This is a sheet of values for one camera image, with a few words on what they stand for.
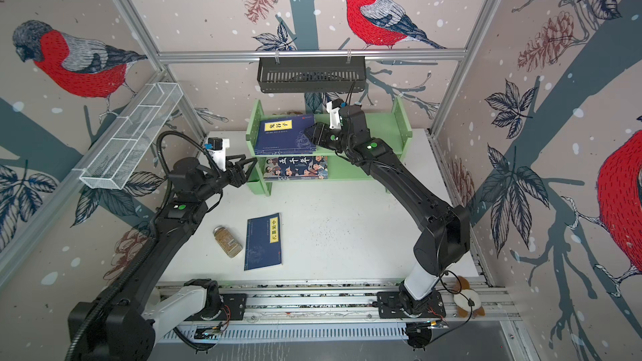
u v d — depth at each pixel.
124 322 0.38
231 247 0.81
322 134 0.67
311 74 1.07
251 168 0.73
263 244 0.86
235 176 0.66
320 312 0.73
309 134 0.76
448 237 0.42
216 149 0.64
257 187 0.92
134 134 0.79
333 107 0.70
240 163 0.67
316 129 0.68
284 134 0.79
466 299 0.71
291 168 0.90
